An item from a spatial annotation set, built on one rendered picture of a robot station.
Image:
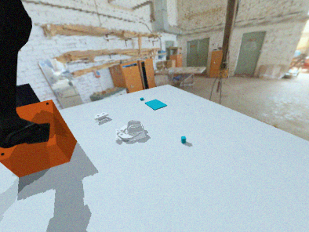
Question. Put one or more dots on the cyan flat square plate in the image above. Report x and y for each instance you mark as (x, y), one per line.
(155, 104)

